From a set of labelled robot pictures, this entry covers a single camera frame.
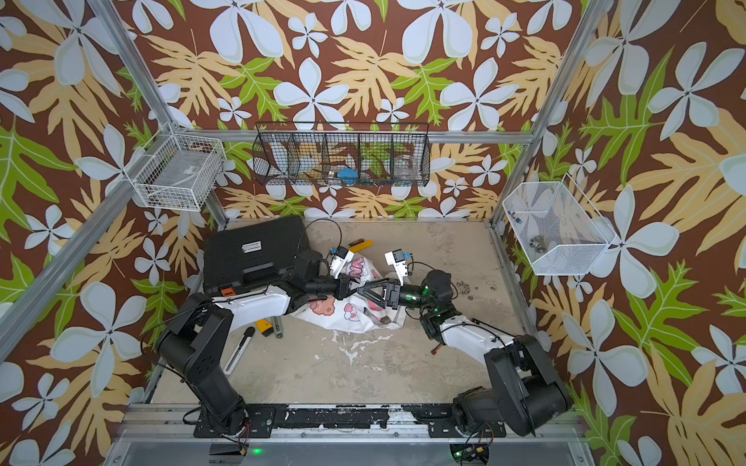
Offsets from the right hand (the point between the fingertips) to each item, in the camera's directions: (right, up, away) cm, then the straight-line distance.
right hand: (362, 294), depth 72 cm
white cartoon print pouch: (-3, -8, +14) cm, 16 cm away
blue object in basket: (-5, +36, +24) cm, 43 cm away
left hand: (+1, +2, +14) cm, 14 cm away
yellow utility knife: (-3, +13, +39) cm, 41 cm away
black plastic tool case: (-44, +8, +30) cm, 54 cm away
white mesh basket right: (+55, +17, +9) cm, 58 cm away
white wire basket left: (-56, +34, +12) cm, 67 cm away
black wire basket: (-7, +44, +25) cm, 51 cm away
